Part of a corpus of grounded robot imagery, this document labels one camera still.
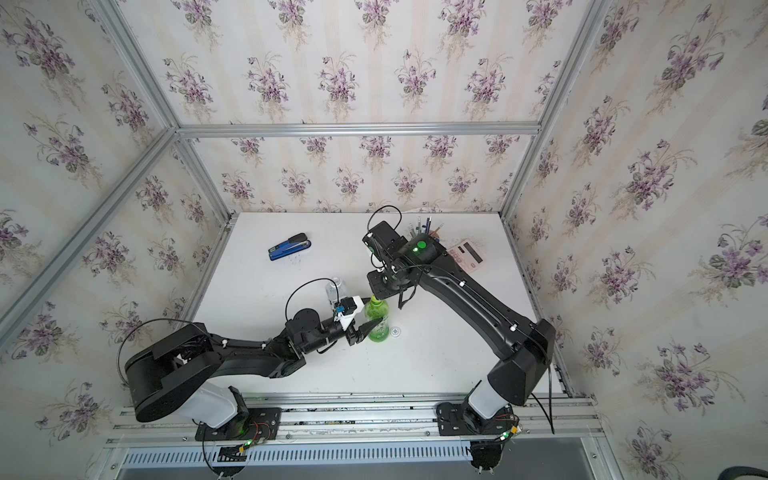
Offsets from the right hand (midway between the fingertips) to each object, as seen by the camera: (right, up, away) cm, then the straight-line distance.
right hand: (386, 288), depth 74 cm
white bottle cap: (+3, -16, +14) cm, 21 cm away
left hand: (-2, -7, +2) cm, 8 cm away
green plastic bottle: (-4, -8, +10) cm, 14 cm away
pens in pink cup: (+14, +16, +27) cm, 34 cm away
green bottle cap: (-2, -1, -10) cm, 11 cm away
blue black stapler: (-33, +11, +33) cm, 48 cm away
